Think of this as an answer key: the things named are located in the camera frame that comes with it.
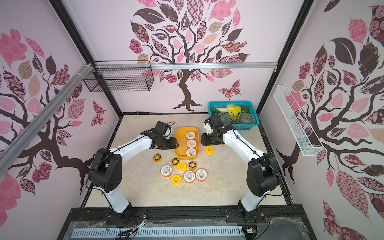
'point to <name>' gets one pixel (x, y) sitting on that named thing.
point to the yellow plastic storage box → (180, 132)
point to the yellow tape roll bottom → (174, 183)
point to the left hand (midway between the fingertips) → (173, 147)
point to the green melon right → (245, 118)
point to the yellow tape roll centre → (182, 170)
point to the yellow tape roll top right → (209, 150)
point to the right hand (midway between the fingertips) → (205, 142)
